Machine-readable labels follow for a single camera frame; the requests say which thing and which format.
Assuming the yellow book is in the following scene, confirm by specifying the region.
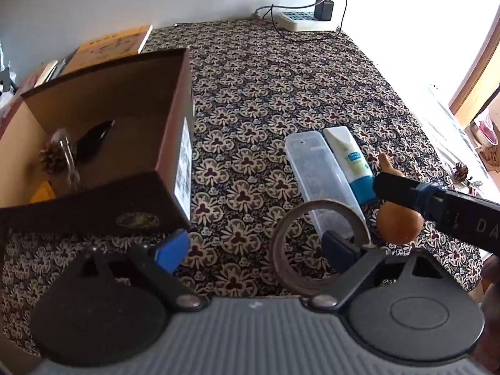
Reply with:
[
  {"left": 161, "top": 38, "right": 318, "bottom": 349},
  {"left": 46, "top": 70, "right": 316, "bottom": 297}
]
[{"left": 58, "top": 25, "right": 154, "bottom": 75}]

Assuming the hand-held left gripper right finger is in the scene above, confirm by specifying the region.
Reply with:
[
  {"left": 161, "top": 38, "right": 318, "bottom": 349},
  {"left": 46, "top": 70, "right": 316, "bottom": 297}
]
[{"left": 302, "top": 230, "right": 439, "bottom": 310}]

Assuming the black glossy object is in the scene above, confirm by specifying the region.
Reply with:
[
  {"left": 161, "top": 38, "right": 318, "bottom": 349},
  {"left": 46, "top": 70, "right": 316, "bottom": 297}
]
[{"left": 74, "top": 120, "right": 117, "bottom": 161}]

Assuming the orange gourd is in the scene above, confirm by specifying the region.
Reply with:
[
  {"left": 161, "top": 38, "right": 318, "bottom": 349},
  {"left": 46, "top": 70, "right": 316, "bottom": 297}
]
[{"left": 374, "top": 152, "right": 424, "bottom": 245}]

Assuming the black looped cable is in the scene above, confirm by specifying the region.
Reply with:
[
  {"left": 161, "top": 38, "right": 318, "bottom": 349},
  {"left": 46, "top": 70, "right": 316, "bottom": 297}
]
[{"left": 269, "top": 0, "right": 348, "bottom": 43}]

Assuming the white and blue tube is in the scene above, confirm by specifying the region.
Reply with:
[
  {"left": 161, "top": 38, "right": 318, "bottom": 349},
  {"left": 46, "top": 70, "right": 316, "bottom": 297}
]
[{"left": 322, "top": 126, "right": 378, "bottom": 206}]

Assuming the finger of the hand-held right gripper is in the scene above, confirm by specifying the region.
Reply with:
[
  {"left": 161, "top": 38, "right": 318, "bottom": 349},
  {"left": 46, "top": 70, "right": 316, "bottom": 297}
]
[{"left": 372, "top": 172, "right": 444, "bottom": 223}]

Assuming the wooden door frame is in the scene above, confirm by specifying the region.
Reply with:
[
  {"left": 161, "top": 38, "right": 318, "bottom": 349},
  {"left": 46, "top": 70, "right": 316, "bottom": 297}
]
[{"left": 449, "top": 19, "right": 500, "bottom": 126}]

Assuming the stack of books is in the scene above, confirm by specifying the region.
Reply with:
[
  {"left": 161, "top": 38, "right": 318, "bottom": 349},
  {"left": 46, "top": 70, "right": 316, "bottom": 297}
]
[{"left": 16, "top": 59, "right": 69, "bottom": 94}]

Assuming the brown cardboard box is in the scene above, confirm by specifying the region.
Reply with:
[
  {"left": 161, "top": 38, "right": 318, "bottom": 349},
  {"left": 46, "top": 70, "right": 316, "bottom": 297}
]
[{"left": 0, "top": 48, "right": 196, "bottom": 239}]

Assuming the yellow card piece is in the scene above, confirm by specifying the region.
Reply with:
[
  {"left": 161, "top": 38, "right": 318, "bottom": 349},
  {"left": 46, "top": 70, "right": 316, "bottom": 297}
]
[{"left": 29, "top": 182, "right": 55, "bottom": 204}]

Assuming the white power strip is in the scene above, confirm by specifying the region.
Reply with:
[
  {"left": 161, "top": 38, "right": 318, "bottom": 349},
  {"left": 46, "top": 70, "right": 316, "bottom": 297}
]
[{"left": 273, "top": 8, "right": 340, "bottom": 32}]

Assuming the metal carabiner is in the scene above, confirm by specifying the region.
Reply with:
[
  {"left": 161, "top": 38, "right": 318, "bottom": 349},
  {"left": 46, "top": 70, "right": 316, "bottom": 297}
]
[{"left": 58, "top": 141, "right": 83, "bottom": 193}]

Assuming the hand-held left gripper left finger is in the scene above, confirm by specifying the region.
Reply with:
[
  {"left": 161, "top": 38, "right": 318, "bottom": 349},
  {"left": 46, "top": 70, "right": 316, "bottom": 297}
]
[{"left": 78, "top": 228, "right": 212, "bottom": 315}]

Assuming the black power adapter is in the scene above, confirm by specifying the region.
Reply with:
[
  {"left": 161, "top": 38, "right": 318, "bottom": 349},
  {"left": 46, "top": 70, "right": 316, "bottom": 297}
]
[{"left": 315, "top": 0, "right": 335, "bottom": 21}]

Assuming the clear plastic case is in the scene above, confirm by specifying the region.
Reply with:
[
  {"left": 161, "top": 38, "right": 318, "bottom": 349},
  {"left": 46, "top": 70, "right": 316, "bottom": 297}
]
[{"left": 284, "top": 131, "right": 368, "bottom": 243}]

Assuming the grey power strip cord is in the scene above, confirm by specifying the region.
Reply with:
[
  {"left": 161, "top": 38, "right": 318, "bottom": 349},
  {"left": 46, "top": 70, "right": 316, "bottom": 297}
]
[{"left": 255, "top": 5, "right": 317, "bottom": 18}]

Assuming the printed clear tape roll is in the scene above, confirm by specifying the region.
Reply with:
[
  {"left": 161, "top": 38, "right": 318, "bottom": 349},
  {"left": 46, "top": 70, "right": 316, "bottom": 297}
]
[{"left": 269, "top": 200, "right": 372, "bottom": 297}]

